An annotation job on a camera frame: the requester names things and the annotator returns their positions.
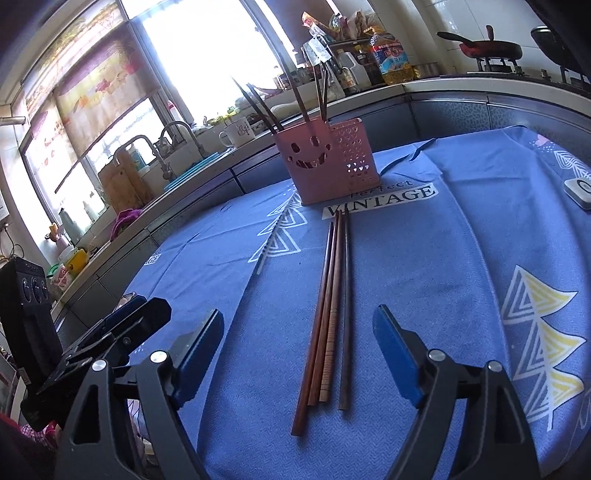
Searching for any blue plastic sink tray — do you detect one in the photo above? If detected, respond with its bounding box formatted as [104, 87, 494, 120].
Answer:
[164, 153, 227, 191]

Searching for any thin grey metal chopstick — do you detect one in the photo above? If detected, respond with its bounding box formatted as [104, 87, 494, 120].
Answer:
[254, 222, 284, 276]

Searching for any pink dish cloth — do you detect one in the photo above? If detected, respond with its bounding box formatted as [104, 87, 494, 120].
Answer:
[110, 209, 145, 243]

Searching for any yellow plastic container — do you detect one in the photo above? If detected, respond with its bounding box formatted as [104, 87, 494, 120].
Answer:
[65, 248, 89, 273]

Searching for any light brown striped chopstick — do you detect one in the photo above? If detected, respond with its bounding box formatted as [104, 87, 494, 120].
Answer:
[318, 212, 347, 403]

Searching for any plain brown chopstick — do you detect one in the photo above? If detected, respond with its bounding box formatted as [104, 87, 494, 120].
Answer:
[307, 210, 343, 407]

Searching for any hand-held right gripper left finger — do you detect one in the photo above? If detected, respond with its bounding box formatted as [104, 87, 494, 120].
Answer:
[54, 308, 225, 480]

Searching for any pile of food packets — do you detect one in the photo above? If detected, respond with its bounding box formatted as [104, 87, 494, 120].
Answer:
[301, 11, 386, 42]

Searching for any black wok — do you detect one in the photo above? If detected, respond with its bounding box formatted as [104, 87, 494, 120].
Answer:
[531, 25, 585, 70]

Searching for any small white square device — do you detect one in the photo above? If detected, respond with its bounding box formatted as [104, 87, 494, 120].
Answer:
[563, 174, 591, 205]

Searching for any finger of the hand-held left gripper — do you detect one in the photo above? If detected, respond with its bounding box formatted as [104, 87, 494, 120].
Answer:
[83, 294, 148, 340]
[62, 298, 172, 370]

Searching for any white printed mug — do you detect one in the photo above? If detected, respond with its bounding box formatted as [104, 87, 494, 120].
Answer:
[218, 116, 256, 148]

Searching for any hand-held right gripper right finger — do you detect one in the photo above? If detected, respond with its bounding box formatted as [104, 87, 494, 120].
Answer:
[358, 304, 542, 480]

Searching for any dark grey chopstick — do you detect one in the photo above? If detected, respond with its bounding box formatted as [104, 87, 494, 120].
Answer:
[338, 215, 352, 411]

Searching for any grey thermos flask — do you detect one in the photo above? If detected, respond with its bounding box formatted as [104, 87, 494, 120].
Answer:
[58, 208, 81, 245]

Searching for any black gas stove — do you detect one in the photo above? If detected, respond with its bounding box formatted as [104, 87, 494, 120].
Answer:
[438, 55, 591, 88]

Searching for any wooden cutting board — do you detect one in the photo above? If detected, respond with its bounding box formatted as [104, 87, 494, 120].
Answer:
[98, 150, 151, 213]

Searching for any steel kitchen faucet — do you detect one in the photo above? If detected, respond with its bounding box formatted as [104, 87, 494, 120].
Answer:
[113, 135, 174, 183]
[159, 121, 206, 160]

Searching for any blue printed tablecloth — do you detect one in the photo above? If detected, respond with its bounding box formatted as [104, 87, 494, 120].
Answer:
[121, 124, 591, 480]

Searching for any yellow cooking oil bottle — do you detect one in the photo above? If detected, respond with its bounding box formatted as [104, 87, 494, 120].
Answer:
[370, 32, 414, 85]

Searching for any red frying pan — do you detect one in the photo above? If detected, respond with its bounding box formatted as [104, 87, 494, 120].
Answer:
[437, 25, 523, 60]

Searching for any row of spice jars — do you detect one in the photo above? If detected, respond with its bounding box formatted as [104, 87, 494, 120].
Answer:
[272, 65, 315, 90]

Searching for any pink plastic utensil holder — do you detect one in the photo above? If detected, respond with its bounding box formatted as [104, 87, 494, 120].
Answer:
[274, 116, 382, 206]

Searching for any long reddish brown chopstick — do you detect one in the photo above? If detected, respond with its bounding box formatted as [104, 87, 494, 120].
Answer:
[291, 222, 335, 438]

